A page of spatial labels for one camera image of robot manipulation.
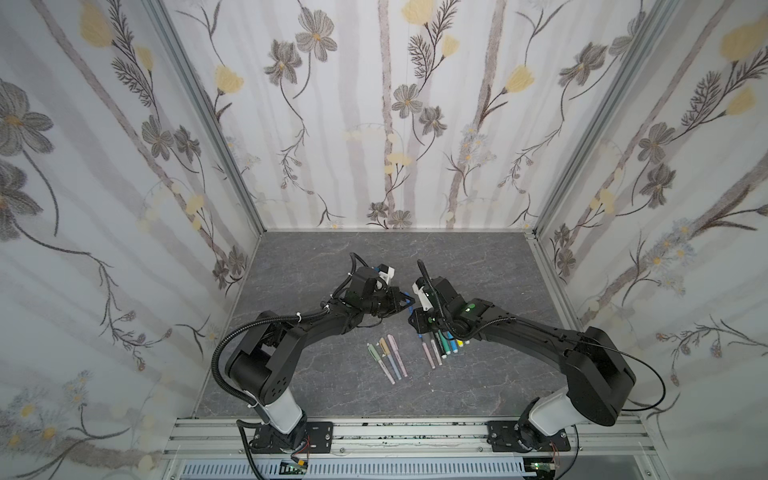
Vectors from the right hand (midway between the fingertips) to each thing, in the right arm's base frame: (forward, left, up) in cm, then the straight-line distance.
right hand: (405, 312), depth 83 cm
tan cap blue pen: (-6, +5, -11) cm, 14 cm away
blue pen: (+1, -1, 0) cm, 2 cm away
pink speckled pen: (-8, -8, -12) cm, 16 cm away
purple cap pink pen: (-7, -10, -11) cm, 17 cm away
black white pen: (-6, -12, -10) cm, 16 cm away
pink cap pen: (-8, +1, -12) cm, 14 cm away
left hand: (+5, -2, +2) cm, 5 cm away
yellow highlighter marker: (-4, -18, -11) cm, 22 cm away
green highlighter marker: (-5, -13, -10) cm, 17 cm away
